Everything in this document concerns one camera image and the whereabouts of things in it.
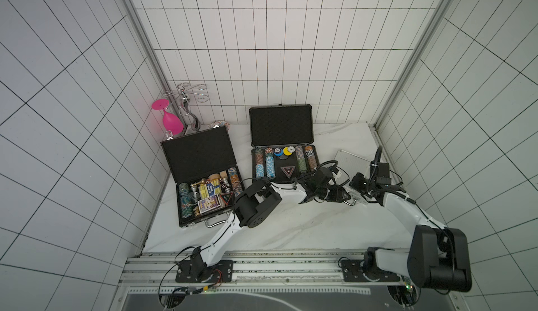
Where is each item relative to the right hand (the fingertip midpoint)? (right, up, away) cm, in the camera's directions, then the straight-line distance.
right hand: (354, 177), depth 91 cm
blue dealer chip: (-33, +11, +10) cm, 37 cm away
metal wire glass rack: (-77, +38, +2) cm, 86 cm away
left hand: (-5, -9, -3) cm, 11 cm away
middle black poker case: (-31, +18, +16) cm, 40 cm away
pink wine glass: (-85, +25, +7) cm, 89 cm away
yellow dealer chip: (-30, +11, +10) cm, 33 cm away
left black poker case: (-66, -2, +2) cm, 66 cm away
